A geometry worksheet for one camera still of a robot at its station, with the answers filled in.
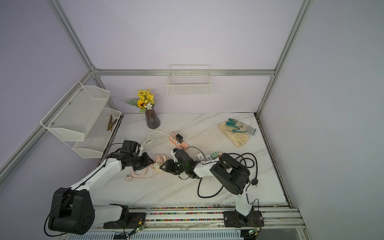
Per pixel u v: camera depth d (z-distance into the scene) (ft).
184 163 2.35
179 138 3.22
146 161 2.56
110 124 3.14
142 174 2.89
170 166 2.56
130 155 2.22
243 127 3.65
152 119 3.63
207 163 1.96
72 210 1.33
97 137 3.04
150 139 3.42
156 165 2.75
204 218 2.46
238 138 3.44
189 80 3.22
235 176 1.67
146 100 3.05
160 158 2.76
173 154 2.81
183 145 3.25
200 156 2.89
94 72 3.00
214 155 2.97
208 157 2.88
